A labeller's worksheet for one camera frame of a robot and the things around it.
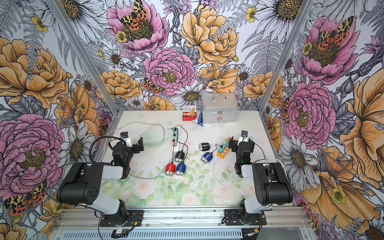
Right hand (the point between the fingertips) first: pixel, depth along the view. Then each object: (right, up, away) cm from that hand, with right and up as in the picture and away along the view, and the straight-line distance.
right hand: (239, 140), depth 94 cm
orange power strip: (-10, -9, +1) cm, 14 cm away
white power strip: (-39, -4, +6) cm, 39 cm away
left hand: (-65, -1, 0) cm, 65 cm away
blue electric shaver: (-36, -16, -6) cm, 40 cm away
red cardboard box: (-32, +18, +22) cm, 43 cm away
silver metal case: (-10, +22, +17) cm, 30 cm away
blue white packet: (-24, +13, +18) cm, 33 cm away
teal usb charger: (-41, +4, +8) cm, 42 cm away
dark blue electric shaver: (-20, -11, 0) cm, 23 cm away
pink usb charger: (-40, -1, 0) cm, 40 cm away
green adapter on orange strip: (-10, -3, 0) cm, 10 cm away
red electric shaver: (-42, -16, -6) cm, 45 cm away
